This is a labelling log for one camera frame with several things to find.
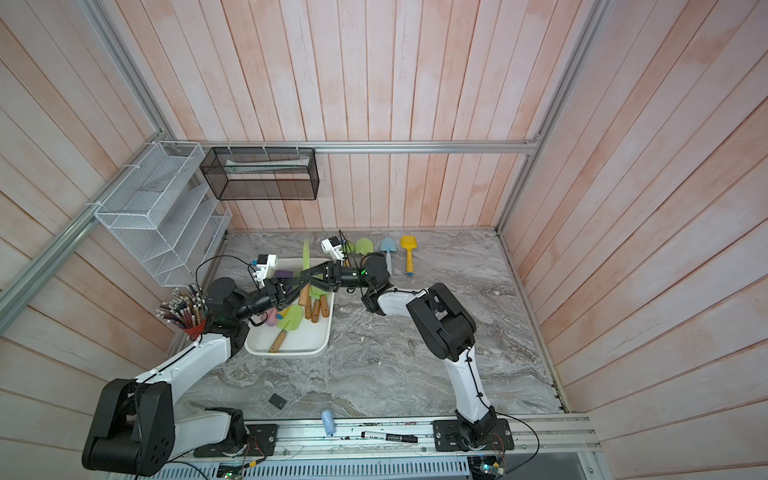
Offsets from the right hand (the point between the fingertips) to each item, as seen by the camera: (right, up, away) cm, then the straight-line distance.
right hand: (303, 282), depth 75 cm
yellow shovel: (+31, +12, +39) cm, 52 cm away
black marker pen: (+25, -39, -2) cm, 46 cm away
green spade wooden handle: (-9, -13, +20) cm, 26 cm away
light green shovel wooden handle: (+1, -3, -2) cm, 3 cm away
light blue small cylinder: (+7, -36, 0) cm, 36 cm away
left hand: (+2, -1, 0) cm, 2 cm away
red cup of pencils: (-32, -8, +3) cm, 33 cm away
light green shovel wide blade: (+3, -3, +4) cm, 5 cm away
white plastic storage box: (-2, -19, +16) cm, 25 cm away
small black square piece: (-8, -33, +5) cm, 34 cm away
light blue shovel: (+23, +11, +39) cm, 47 cm away
